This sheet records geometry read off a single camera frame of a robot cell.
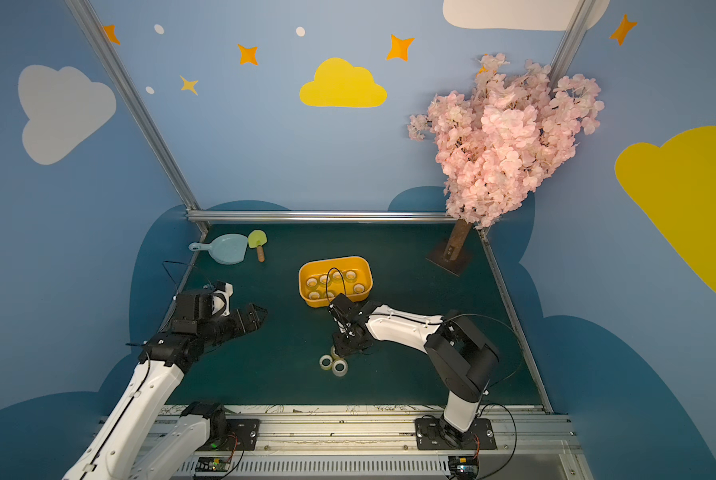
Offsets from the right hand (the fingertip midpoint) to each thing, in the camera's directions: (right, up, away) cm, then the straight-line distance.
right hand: (345, 346), depth 88 cm
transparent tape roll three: (-4, +19, +18) cm, 26 cm away
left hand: (-24, +12, -9) cm, 28 cm away
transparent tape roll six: (-5, +14, +12) cm, 19 cm away
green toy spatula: (-37, +34, +30) cm, 59 cm away
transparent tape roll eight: (-6, -4, -2) cm, 7 cm away
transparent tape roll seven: (-3, -3, 0) cm, 4 cm away
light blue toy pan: (-48, +30, +27) cm, 63 cm away
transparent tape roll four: (+1, +20, +15) cm, 25 cm away
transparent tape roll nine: (-1, -6, -2) cm, 6 cm away
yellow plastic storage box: (-7, +23, +16) cm, 29 cm away
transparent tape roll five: (-11, +14, +11) cm, 21 cm away
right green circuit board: (+31, -26, -15) cm, 43 cm away
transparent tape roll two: (-8, +18, +17) cm, 26 cm away
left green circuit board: (-32, -24, -16) cm, 43 cm away
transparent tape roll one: (-13, +18, +15) cm, 26 cm away
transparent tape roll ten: (+4, +16, +14) cm, 21 cm away
